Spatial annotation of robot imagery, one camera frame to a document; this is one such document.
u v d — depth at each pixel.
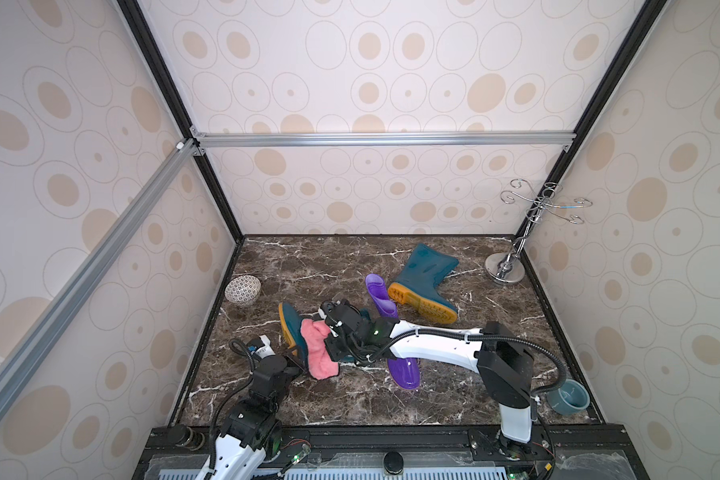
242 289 1.02
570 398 0.81
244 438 0.55
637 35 0.71
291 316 0.91
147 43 0.71
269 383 0.59
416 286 1.00
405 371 0.81
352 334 0.62
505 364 0.47
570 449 0.73
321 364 0.80
